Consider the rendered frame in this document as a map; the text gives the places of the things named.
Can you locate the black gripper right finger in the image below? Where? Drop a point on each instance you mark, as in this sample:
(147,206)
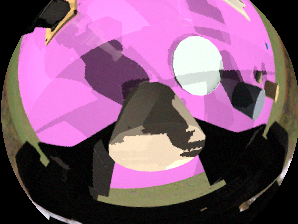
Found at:
(223,148)

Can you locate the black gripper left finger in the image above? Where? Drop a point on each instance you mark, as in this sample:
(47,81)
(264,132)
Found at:
(88,160)

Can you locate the tan cylinder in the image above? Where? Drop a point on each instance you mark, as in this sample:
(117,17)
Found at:
(271,90)

